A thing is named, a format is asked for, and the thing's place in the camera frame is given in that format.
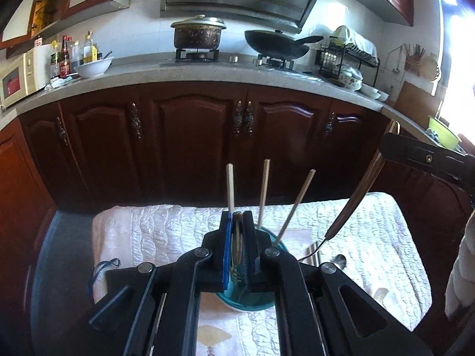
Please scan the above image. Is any woven wall utensil holder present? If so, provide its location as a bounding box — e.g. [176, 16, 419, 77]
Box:
[404, 44, 427, 75]

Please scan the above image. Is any black wire dish rack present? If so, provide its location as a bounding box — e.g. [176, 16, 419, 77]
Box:
[315, 42, 381, 88]

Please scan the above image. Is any person's right forearm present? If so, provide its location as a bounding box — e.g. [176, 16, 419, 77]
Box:
[445, 211, 475, 317]

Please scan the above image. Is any black wok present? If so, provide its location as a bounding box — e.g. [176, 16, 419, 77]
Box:
[244, 29, 325, 62]

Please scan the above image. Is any round wooden board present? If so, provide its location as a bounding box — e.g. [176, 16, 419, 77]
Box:
[421, 53, 441, 81]

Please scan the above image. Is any wooden cutting board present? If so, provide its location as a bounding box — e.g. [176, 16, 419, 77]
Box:
[394, 81, 444, 127]

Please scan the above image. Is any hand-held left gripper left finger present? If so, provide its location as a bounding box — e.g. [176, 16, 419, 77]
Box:
[87, 211, 234, 356]

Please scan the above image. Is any stack of white bowls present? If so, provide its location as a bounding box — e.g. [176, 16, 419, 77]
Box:
[359, 83, 390, 101]

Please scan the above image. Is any white cloth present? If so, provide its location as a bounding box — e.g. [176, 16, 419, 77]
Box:
[328, 25, 376, 54]

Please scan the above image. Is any black rectangular box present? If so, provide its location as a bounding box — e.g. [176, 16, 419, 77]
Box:
[105, 266, 158, 297]

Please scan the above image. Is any yellow oil bottle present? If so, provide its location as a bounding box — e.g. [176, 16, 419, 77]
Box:
[83, 30, 95, 63]

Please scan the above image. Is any grey stone countertop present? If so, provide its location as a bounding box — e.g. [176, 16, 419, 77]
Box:
[0, 57, 438, 132]

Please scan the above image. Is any green plastic basin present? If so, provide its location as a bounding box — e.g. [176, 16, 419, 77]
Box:
[428, 116, 463, 149]

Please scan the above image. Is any gas stove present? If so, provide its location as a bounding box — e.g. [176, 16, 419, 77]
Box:
[174, 47, 297, 70]

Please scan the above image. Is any dark wooden kitchen cabinet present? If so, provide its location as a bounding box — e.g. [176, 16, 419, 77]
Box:
[0, 82, 475, 268]

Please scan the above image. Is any patterned ceramic bowl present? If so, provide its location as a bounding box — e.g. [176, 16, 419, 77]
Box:
[339, 65, 364, 91]

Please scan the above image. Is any green glass bottle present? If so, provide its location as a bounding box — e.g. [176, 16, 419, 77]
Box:
[50, 42, 61, 78]

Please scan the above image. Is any hanging metal ladle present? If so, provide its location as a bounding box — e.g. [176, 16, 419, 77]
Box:
[386, 46, 405, 75]

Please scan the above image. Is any teal and white utensil holder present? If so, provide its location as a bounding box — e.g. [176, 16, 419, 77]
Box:
[216, 228, 298, 311]

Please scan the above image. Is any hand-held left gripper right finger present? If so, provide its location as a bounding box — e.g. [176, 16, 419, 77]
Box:
[241, 211, 433, 356]

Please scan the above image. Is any brown cooking pot with lid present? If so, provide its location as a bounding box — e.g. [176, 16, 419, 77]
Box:
[171, 15, 227, 50]

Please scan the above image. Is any brown red-label bottle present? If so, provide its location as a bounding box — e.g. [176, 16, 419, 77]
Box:
[59, 35, 72, 78]

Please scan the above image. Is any blue lanyard cord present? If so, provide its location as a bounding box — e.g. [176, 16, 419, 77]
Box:
[87, 258, 122, 297]

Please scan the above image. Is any cream microwave oven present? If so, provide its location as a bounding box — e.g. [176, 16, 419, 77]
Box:
[0, 53, 39, 109]

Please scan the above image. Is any wooden-handled metal fork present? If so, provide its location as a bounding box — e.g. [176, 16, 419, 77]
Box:
[298, 120, 399, 262]

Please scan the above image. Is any white ceramic bowl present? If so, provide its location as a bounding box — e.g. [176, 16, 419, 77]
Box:
[73, 57, 114, 78]

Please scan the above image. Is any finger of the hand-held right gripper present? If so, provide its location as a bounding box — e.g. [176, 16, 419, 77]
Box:
[379, 132, 475, 193]

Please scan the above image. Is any white quilted tablecloth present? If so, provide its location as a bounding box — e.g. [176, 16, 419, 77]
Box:
[91, 192, 433, 356]

